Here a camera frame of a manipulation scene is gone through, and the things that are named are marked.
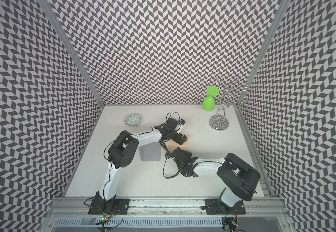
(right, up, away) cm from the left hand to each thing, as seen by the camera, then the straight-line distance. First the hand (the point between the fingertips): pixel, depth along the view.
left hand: (180, 136), depth 99 cm
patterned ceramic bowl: (-36, +11, +9) cm, 39 cm away
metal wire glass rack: (+29, +10, +4) cm, 31 cm away
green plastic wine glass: (+17, +22, -12) cm, 30 cm away
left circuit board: (-37, -35, -33) cm, 60 cm away
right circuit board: (+24, -37, -31) cm, 54 cm away
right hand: (+3, -11, -9) cm, 14 cm away
